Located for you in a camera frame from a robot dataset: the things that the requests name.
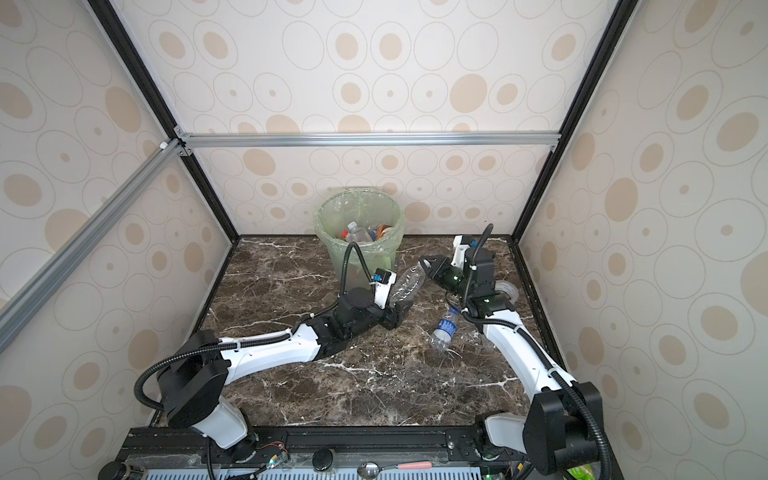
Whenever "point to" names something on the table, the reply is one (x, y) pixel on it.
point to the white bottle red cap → (344, 234)
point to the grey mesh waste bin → (369, 217)
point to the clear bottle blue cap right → (443, 335)
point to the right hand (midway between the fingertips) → (423, 260)
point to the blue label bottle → (372, 233)
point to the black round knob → (322, 459)
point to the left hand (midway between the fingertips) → (413, 297)
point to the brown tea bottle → (380, 230)
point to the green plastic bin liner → (372, 218)
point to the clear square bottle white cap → (358, 234)
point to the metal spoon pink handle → (370, 470)
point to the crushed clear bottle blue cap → (408, 283)
